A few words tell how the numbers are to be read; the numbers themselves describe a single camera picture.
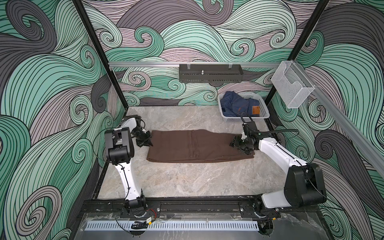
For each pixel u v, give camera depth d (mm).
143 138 862
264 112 1069
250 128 684
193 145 952
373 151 511
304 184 419
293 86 815
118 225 687
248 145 657
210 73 954
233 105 1111
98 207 746
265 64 951
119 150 559
